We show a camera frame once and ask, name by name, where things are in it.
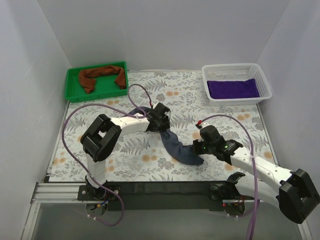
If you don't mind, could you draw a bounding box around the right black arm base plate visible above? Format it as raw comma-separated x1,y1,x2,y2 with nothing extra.
210,183,240,200

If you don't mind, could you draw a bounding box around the white plastic basket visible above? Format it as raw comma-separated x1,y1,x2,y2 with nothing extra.
201,63,272,107

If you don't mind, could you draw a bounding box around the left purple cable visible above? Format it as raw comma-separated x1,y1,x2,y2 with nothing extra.
60,84,154,227

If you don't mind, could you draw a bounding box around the aluminium frame rail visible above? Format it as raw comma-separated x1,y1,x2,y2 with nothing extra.
22,178,313,240

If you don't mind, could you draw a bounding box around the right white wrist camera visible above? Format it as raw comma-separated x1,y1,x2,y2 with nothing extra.
195,120,204,129

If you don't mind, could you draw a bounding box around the floral table mat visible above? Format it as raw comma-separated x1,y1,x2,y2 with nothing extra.
48,71,276,182

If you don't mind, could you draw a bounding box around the green plastic tray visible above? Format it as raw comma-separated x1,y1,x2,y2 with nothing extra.
64,61,129,103

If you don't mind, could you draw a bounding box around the purple towel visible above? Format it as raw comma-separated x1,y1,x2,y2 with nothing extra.
207,78,260,100

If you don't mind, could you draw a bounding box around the orange brown towel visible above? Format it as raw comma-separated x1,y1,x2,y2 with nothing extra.
78,65,127,94

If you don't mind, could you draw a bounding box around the grey blue towel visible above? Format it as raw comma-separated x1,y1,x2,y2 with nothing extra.
128,102,204,166

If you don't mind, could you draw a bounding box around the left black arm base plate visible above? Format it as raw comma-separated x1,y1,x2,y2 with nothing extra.
77,183,123,202

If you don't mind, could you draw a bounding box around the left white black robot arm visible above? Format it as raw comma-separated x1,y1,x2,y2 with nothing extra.
80,102,170,199

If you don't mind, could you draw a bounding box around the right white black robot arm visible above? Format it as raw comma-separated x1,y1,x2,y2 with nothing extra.
193,123,320,224

